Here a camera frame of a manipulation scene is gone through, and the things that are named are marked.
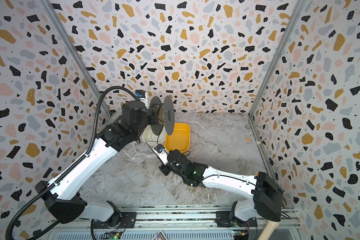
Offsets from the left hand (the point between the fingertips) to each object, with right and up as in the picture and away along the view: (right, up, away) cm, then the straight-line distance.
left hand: (154, 105), depth 67 cm
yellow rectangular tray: (+9, -18, +39) cm, 44 cm away
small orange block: (+58, -19, +39) cm, 72 cm away
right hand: (-1, -23, +5) cm, 23 cm away
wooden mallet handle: (+53, -58, +3) cm, 79 cm away
